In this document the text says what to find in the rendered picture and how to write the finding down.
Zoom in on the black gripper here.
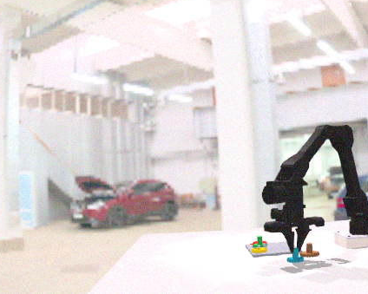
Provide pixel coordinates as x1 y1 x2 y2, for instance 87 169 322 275
263 201 325 252

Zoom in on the orange gear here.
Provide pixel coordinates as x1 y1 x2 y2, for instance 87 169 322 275
299 243 319 258

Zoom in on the cyan gear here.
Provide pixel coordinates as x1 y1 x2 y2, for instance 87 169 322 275
286 248 305 263

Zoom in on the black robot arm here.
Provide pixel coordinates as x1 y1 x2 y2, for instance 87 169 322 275
262 125 368 235

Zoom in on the green gear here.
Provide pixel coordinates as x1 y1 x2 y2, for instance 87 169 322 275
253 235 264 248

